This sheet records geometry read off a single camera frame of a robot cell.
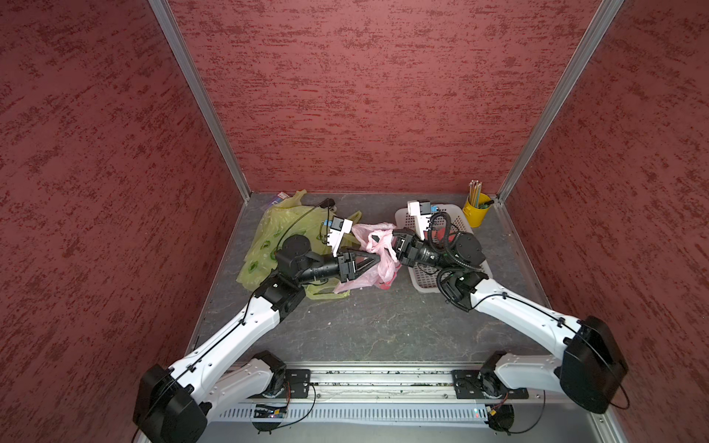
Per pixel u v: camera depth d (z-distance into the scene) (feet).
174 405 1.22
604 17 2.37
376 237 1.96
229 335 1.51
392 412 2.33
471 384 2.42
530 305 1.60
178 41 2.48
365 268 2.00
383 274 2.05
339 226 1.98
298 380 2.44
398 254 1.93
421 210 1.90
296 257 1.71
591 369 1.31
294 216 3.41
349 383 2.48
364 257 2.00
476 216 3.49
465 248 1.76
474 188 3.31
